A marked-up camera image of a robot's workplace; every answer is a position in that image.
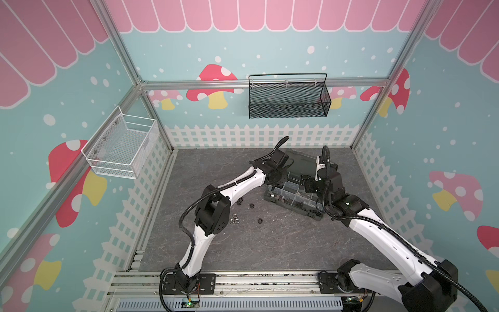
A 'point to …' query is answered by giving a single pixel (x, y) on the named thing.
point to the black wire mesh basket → (288, 99)
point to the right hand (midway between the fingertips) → (310, 173)
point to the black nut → (239, 201)
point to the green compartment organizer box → (288, 195)
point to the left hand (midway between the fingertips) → (282, 180)
